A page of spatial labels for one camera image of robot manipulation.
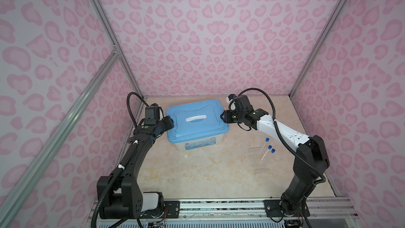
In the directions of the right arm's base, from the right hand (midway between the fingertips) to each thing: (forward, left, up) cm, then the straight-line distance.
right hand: (223, 114), depth 86 cm
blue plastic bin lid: (-3, +15, -1) cm, 15 cm away
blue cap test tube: (-17, -22, -4) cm, 28 cm away
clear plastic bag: (-18, -21, -18) cm, 32 cm away
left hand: (-3, +28, 0) cm, 29 cm away
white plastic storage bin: (-9, +5, -14) cm, 17 cm away
